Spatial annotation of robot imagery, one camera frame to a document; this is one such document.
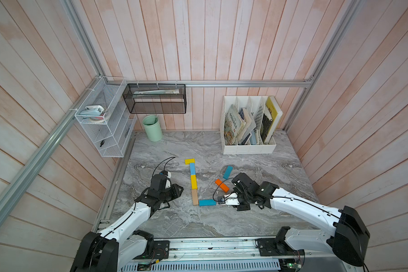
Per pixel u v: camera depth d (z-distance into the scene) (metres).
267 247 0.73
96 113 0.68
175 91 0.90
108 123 0.72
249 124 1.00
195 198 0.88
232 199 0.69
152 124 1.04
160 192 0.68
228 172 0.98
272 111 0.98
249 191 0.61
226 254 0.73
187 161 1.04
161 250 0.73
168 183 0.70
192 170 1.00
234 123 1.02
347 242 0.39
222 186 0.93
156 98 1.04
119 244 0.42
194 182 0.94
